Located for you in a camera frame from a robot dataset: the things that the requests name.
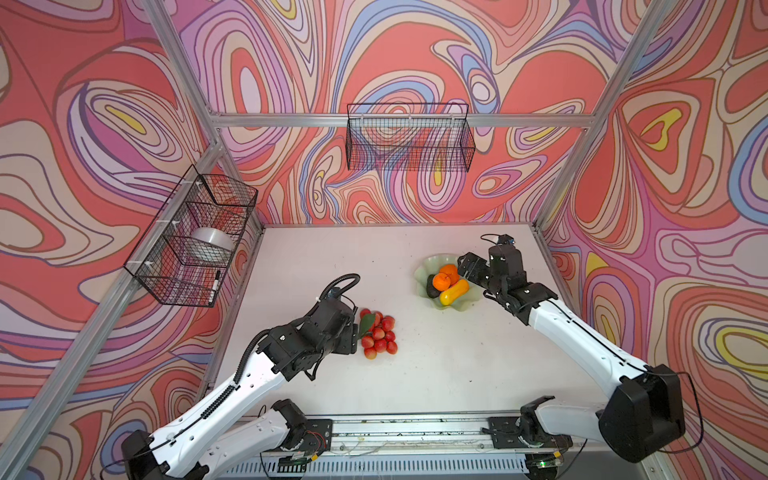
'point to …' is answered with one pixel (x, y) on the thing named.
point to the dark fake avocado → (431, 290)
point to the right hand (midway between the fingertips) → (471, 269)
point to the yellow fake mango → (448, 296)
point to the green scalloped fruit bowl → (429, 266)
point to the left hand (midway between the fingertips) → (350, 329)
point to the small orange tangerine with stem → (441, 281)
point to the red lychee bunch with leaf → (376, 333)
